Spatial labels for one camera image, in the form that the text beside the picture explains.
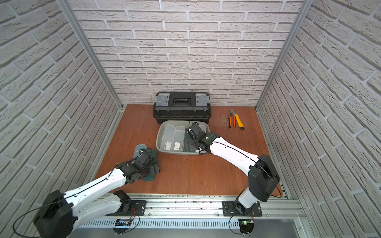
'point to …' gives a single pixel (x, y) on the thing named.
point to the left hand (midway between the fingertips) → (155, 166)
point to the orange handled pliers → (233, 113)
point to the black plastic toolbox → (182, 106)
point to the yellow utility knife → (240, 123)
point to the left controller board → (121, 225)
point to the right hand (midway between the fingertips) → (195, 143)
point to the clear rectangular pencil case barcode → (178, 138)
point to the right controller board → (246, 226)
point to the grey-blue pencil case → (138, 147)
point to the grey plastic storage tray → (187, 123)
